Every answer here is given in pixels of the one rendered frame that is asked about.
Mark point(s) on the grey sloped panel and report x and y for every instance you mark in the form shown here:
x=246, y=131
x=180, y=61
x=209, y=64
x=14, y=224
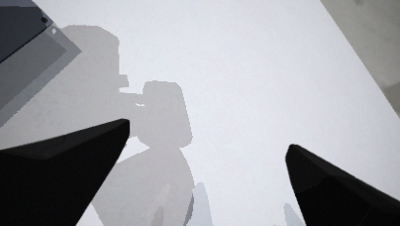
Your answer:
x=20, y=22

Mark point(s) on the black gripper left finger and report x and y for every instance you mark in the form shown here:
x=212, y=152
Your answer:
x=52, y=182

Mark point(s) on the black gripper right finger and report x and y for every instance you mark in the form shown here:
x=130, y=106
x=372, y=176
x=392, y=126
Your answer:
x=330, y=196

